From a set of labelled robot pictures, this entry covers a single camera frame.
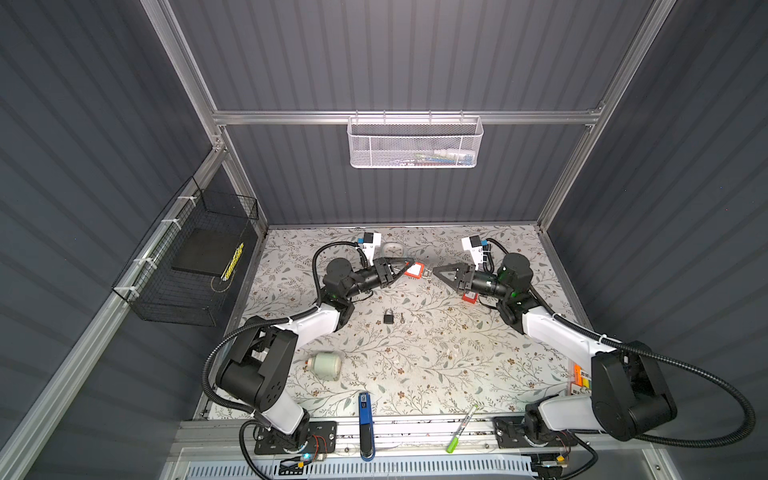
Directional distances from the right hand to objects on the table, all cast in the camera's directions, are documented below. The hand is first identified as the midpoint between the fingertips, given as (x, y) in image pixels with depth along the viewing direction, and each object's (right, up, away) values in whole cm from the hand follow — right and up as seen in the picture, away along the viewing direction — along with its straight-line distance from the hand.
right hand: (437, 278), depth 75 cm
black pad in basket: (-58, +7, 0) cm, 58 cm away
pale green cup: (-29, -23, +3) cm, 37 cm away
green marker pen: (+4, -40, -1) cm, 41 cm away
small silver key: (-8, -15, +19) cm, 26 cm away
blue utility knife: (-18, -36, -2) cm, 41 cm away
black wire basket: (-61, +2, -2) cm, 62 cm away
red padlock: (-6, +2, 0) cm, 6 cm away
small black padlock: (-13, -15, +19) cm, 27 cm away
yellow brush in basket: (-52, +3, -1) cm, 52 cm away
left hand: (-6, +3, -1) cm, 7 cm away
